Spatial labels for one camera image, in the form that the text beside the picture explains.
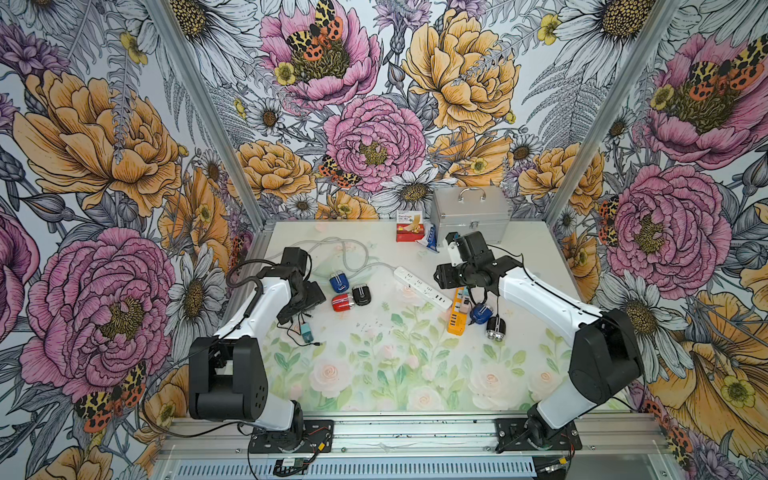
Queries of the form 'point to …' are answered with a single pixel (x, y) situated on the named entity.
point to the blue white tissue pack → (430, 238)
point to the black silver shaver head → (362, 294)
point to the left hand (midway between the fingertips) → (305, 314)
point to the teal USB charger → (307, 333)
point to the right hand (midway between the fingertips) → (444, 281)
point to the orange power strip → (458, 318)
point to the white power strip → (421, 289)
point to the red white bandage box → (409, 226)
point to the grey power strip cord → (346, 240)
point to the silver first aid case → (471, 209)
